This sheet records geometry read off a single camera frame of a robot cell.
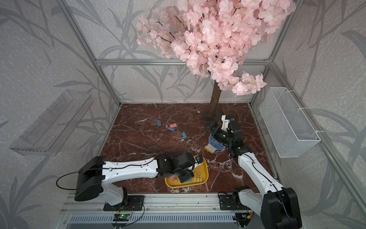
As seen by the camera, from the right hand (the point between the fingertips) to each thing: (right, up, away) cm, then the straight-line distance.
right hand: (206, 126), depth 79 cm
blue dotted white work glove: (+7, -14, +17) cm, 23 cm away
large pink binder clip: (-22, -2, +25) cm, 33 cm away
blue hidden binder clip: (-22, -4, +23) cm, 32 cm away
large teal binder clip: (-13, -8, +21) cm, 26 cm away
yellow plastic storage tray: (-2, -30, +5) cm, 30 cm away
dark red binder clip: (-27, -2, +24) cm, 36 cm away
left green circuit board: (-43, -45, -9) cm, 63 cm away
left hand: (-8, -25, -3) cm, 26 cm away
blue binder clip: (-33, 0, +28) cm, 44 cm away
